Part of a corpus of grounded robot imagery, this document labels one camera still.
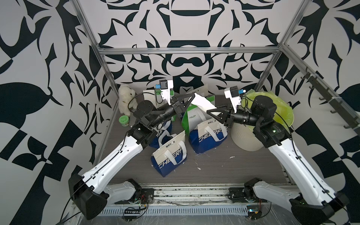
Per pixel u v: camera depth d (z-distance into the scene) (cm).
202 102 55
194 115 84
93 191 38
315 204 38
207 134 79
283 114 75
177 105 49
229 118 50
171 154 69
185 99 53
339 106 55
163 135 79
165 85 49
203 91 90
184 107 53
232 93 50
